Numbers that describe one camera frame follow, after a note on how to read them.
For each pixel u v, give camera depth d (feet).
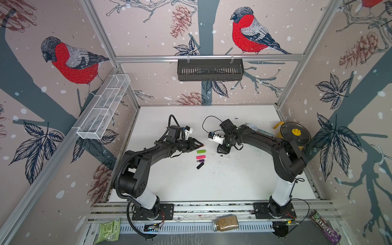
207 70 3.46
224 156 3.02
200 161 2.96
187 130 2.80
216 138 2.74
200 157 3.06
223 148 2.67
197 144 2.82
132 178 1.48
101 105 2.54
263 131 3.40
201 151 3.12
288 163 1.60
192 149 2.59
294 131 2.90
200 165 2.94
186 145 2.61
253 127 3.30
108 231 2.24
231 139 2.25
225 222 2.20
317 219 2.29
